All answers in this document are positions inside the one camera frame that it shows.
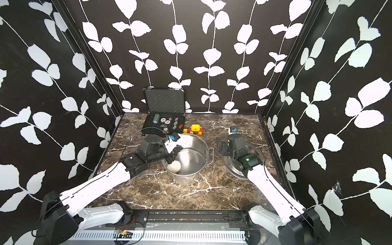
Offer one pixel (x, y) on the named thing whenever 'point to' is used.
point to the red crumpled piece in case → (180, 126)
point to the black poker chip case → (166, 108)
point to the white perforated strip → (135, 236)
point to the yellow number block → (185, 130)
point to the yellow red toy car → (196, 128)
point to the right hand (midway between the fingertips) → (225, 139)
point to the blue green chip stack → (156, 118)
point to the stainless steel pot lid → (231, 167)
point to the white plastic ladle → (174, 167)
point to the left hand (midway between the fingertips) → (181, 144)
